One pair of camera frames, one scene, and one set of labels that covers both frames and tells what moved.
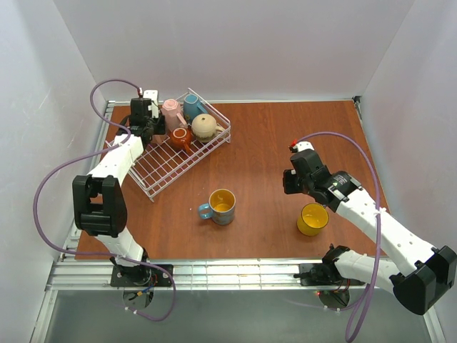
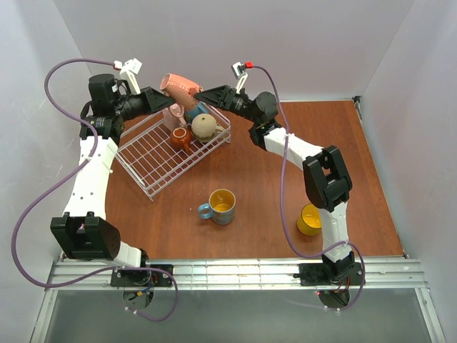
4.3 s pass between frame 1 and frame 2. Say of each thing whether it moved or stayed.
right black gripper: moved
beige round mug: stayed
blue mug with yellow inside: stayed
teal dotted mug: stayed
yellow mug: stayed
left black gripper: moved
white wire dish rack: stayed
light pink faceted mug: stayed
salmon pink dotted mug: moved
